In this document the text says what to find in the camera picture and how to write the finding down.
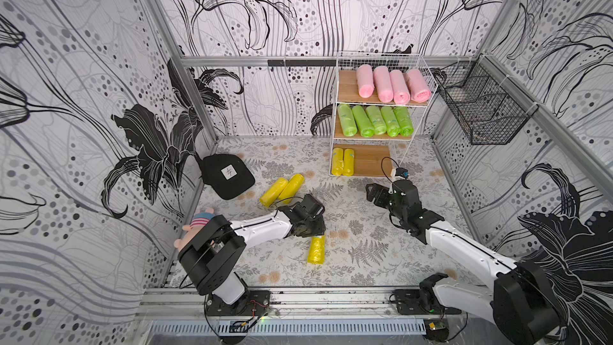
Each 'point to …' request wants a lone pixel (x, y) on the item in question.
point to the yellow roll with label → (338, 160)
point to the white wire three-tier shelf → (379, 156)
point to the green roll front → (391, 121)
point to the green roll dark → (365, 124)
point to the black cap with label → (227, 174)
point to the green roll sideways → (404, 120)
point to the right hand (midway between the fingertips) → (376, 186)
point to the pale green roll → (377, 119)
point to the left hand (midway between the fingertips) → (322, 233)
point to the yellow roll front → (316, 250)
